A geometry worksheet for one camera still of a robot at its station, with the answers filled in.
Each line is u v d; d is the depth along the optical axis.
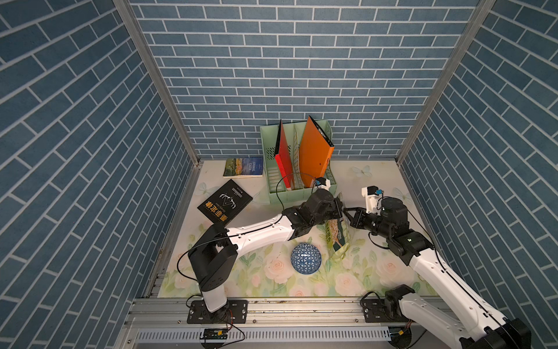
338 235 0.79
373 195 0.69
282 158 1.00
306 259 0.85
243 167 1.16
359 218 0.67
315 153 0.91
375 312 0.74
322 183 0.72
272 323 0.72
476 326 0.40
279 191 1.04
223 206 0.98
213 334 0.72
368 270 0.83
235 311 0.74
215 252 0.48
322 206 0.60
